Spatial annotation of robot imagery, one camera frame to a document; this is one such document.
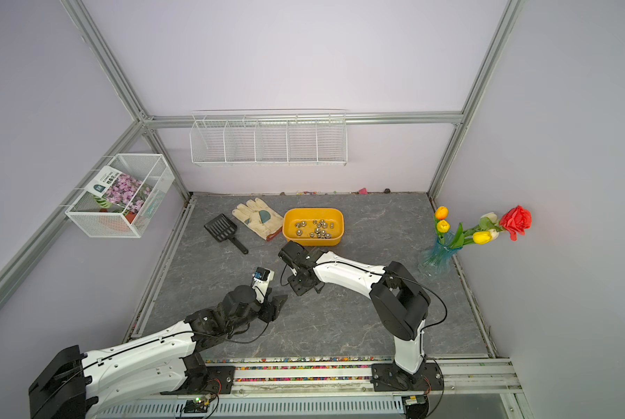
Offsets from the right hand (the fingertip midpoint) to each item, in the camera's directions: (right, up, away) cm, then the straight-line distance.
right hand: (302, 281), depth 88 cm
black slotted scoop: (-35, +17, +20) cm, 44 cm away
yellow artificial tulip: (+40, +19, -17) cm, 48 cm away
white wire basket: (-57, +22, -15) cm, 63 cm away
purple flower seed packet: (-51, +30, -14) cm, 61 cm away
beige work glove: (-20, +21, +24) cm, 38 cm away
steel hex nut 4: (+7, +20, +21) cm, 30 cm away
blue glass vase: (+46, +6, +1) cm, 47 cm away
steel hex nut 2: (-3, +18, +20) cm, 28 cm away
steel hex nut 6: (+9, +14, +17) cm, 24 cm away
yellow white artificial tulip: (+51, +16, -19) cm, 57 cm away
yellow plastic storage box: (+4, +18, +20) cm, 27 cm away
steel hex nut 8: (+11, +18, +20) cm, 29 cm away
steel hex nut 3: (-3, +16, +20) cm, 25 cm away
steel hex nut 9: (+3, +15, +18) cm, 23 cm away
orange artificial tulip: (+41, +23, -14) cm, 49 cm away
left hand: (-7, -3, -8) cm, 11 cm away
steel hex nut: (-1, +19, +21) cm, 28 cm away
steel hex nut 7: (+5, +16, +19) cm, 26 cm away
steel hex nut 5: (+3, +20, +24) cm, 31 cm away
